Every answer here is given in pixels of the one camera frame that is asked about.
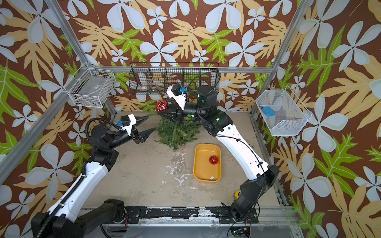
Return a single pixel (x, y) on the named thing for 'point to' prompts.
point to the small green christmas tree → (175, 134)
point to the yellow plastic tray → (207, 162)
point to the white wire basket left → (93, 87)
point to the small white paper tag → (212, 178)
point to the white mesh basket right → (290, 115)
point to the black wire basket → (152, 78)
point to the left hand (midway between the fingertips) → (150, 120)
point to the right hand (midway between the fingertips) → (161, 107)
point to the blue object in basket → (268, 111)
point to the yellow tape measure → (236, 194)
